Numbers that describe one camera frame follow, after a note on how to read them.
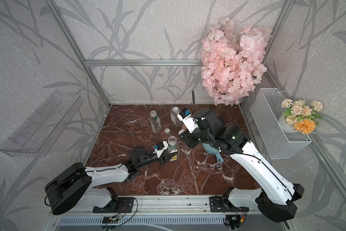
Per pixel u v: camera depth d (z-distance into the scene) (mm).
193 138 532
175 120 1029
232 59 649
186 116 517
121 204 733
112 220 711
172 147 669
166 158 682
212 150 937
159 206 738
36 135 643
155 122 963
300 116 545
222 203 657
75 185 424
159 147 632
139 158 616
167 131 1044
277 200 382
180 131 623
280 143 614
